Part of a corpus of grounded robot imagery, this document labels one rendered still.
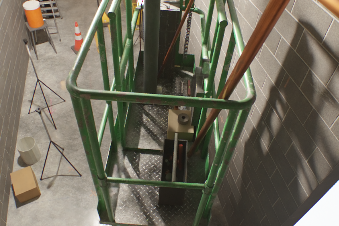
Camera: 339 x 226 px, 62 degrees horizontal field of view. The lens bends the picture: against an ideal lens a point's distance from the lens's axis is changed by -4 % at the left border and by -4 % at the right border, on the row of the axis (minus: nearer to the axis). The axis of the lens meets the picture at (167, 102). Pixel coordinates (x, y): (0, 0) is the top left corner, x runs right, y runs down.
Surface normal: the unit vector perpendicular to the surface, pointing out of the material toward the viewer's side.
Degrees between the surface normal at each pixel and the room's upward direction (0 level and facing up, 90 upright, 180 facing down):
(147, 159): 0
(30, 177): 0
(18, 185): 0
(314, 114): 90
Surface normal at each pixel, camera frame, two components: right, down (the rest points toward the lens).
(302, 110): -0.97, 0.13
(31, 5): 0.06, -0.69
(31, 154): 0.67, 0.56
